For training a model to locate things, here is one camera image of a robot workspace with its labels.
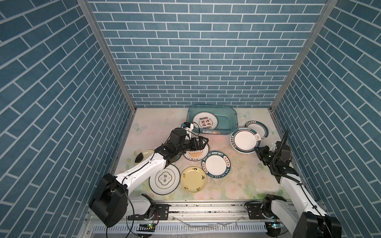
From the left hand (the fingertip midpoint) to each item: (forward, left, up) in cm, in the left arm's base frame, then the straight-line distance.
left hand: (206, 142), depth 78 cm
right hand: (+1, -29, -7) cm, 30 cm away
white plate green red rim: (+8, -25, -10) cm, 28 cm away
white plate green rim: (+25, -42, -17) cm, 52 cm away
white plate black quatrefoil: (-13, +22, -20) cm, 33 cm away
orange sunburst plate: (+2, +4, -18) cm, 19 cm away
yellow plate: (-14, +7, -18) cm, 24 cm away
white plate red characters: (+31, -2, -18) cm, 36 cm away
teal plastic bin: (+36, -19, -17) cm, 44 cm away
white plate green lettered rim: (-3, -7, -21) cm, 22 cm away
